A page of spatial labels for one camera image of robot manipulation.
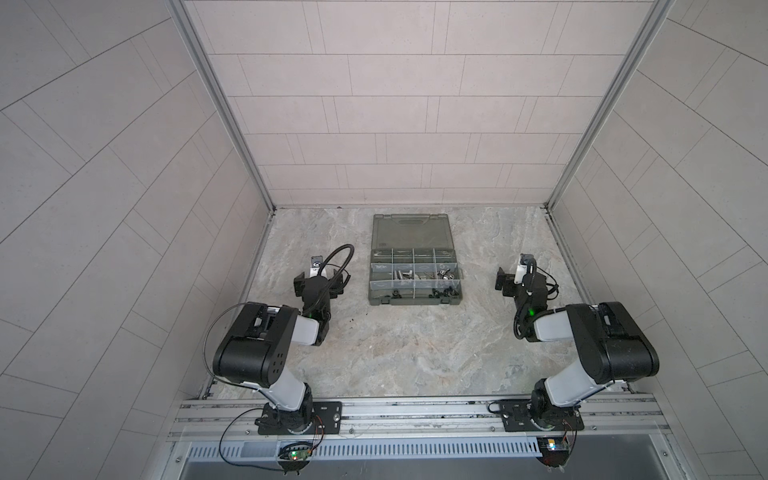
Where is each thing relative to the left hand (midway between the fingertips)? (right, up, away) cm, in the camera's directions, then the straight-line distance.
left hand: (325, 265), depth 93 cm
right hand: (+60, -1, +1) cm, 60 cm away
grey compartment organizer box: (+28, +1, +1) cm, 28 cm away
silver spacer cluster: (+23, -3, +1) cm, 24 cm away
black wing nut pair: (+39, -9, 0) cm, 40 cm away
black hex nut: (+22, -9, -2) cm, 24 cm away
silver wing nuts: (+38, -3, +3) cm, 39 cm away
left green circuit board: (+1, -37, -29) cm, 47 cm away
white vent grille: (+30, -39, -25) cm, 55 cm away
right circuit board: (+59, -40, -25) cm, 76 cm away
